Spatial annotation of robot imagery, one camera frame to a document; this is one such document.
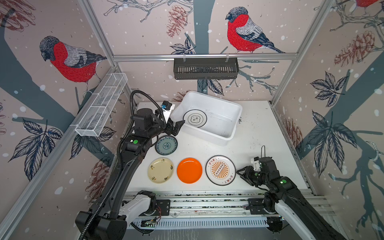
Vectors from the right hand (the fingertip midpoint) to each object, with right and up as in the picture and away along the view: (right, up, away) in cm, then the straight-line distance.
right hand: (237, 175), depth 80 cm
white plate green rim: (-23, +31, +30) cm, 49 cm away
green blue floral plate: (-43, +13, +17) cm, 48 cm away
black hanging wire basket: (-16, +67, +23) cm, 72 cm away
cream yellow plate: (-44, 0, +7) cm, 45 cm away
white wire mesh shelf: (-74, +51, +10) cm, 91 cm away
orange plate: (-26, 0, +7) cm, 27 cm away
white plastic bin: (-2, +31, +33) cm, 46 cm away
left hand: (-32, +33, -12) cm, 48 cm away
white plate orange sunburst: (-8, +1, +5) cm, 10 cm away
